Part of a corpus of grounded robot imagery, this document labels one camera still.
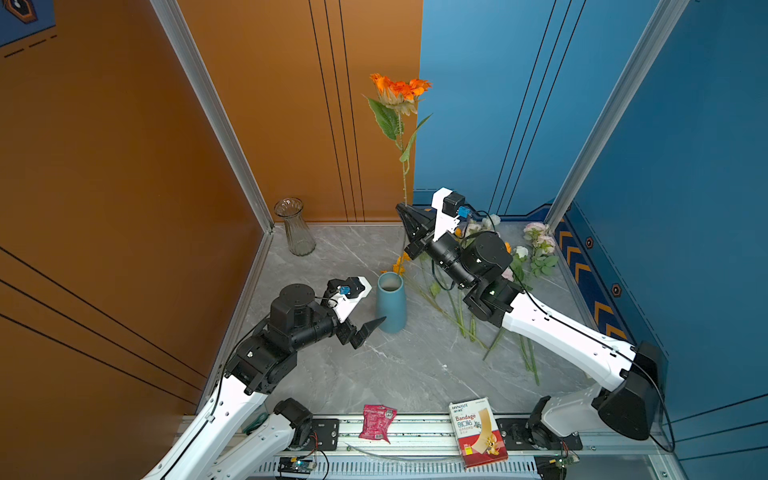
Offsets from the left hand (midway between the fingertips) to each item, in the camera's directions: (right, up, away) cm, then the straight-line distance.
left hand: (369, 297), depth 65 cm
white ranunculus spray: (+41, +20, +49) cm, 67 cm away
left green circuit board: (-18, -41, +5) cm, 45 cm away
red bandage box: (+26, -33, +5) cm, 42 cm away
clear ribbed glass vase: (-30, +14, +47) cm, 57 cm away
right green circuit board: (+46, -39, +4) cm, 60 cm away
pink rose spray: (+60, +11, +44) cm, 75 cm away
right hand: (+6, +19, -7) cm, 21 cm away
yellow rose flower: (+47, +10, +42) cm, 64 cm away
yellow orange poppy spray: (+7, +4, +40) cm, 41 cm away
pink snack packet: (+1, -32, +9) cm, 34 cm away
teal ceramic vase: (+5, -3, +13) cm, 14 cm away
